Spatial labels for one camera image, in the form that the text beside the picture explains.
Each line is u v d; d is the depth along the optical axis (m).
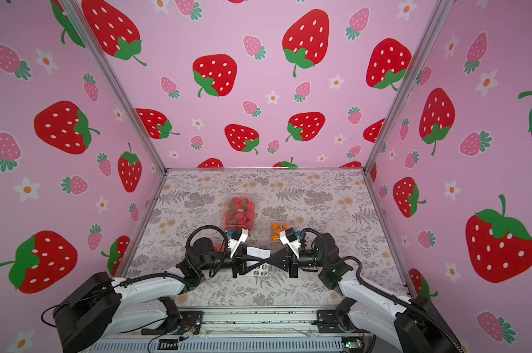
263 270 0.70
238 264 0.65
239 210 0.95
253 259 0.67
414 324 0.41
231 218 0.97
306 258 0.66
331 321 0.73
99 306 0.42
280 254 0.67
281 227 0.95
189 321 0.75
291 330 0.73
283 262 0.66
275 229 0.96
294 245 0.64
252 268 0.68
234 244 0.66
